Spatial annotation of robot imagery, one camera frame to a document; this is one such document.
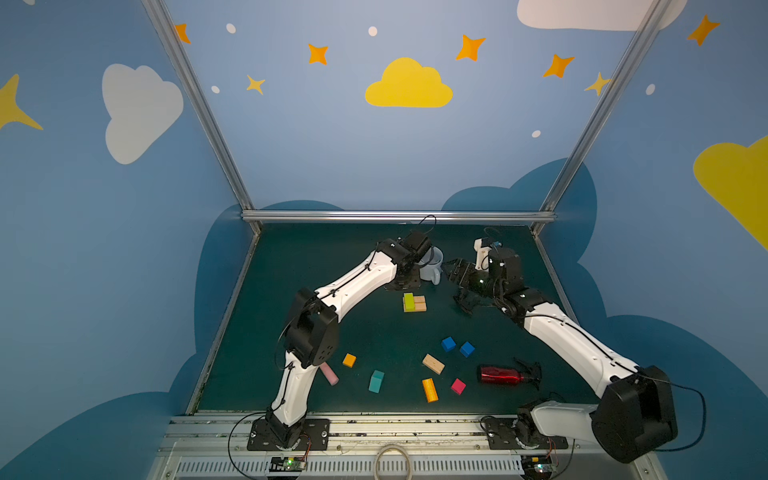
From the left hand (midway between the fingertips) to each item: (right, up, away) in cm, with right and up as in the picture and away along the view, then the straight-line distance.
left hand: (412, 283), depth 89 cm
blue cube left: (+11, -18, -1) cm, 21 cm away
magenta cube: (+12, -28, -7) cm, 31 cm away
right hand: (+11, +6, -7) cm, 14 cm away
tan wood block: (+6, -23, -3) cm, 24 cm away
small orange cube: (-19, -22, -3) cm, 29 cm away
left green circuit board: (-32, -42, -19) cm, 56 cm away
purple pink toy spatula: (-24, -25, -7) cm, 35 cm away
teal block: (-11, -27, -7) cm, 29 cm away
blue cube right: (+16, -19, -2) cm, 25 cm away
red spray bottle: (+24, -24, -9) cm, 35 cm away
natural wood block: (+4, -7, +9) cm, 12 cm away
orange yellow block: (+4, -29, -8) cm, 30 cm away
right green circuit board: (+29, -43, -18) cm, 55 cm away
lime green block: (0, -7, +9) cm, 11 cm away
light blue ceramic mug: (+7, +3, +12) cm, 14 cm away
